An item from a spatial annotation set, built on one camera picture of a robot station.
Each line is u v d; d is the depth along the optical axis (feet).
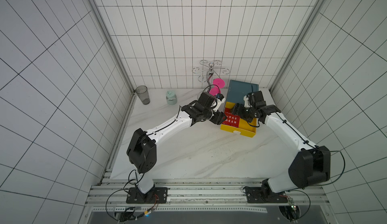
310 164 1.39
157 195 2.37
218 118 2.29
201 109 2.07
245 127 2.53
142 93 3.39
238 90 2.93
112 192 2.23
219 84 2.89
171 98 3.55
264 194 2.18
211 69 3.01
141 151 1.49
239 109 2.46
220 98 2.33
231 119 2.80
